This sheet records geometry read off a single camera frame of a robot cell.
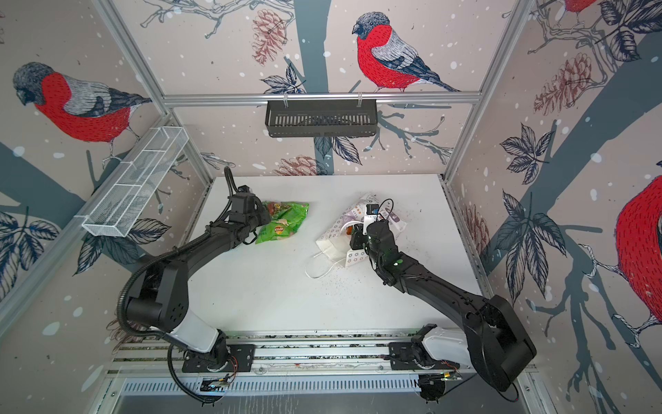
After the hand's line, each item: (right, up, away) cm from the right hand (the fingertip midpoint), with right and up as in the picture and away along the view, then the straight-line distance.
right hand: (355, 221), depth 84 cm
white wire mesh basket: (-69, +4, -13) cm, 70 cm away
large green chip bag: (-26, -1, +14) cm, 30 cm away
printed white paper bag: (-7, -10, +12) cm, 17 cm away
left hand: (-32, +5, +9) cm, 34 cm away
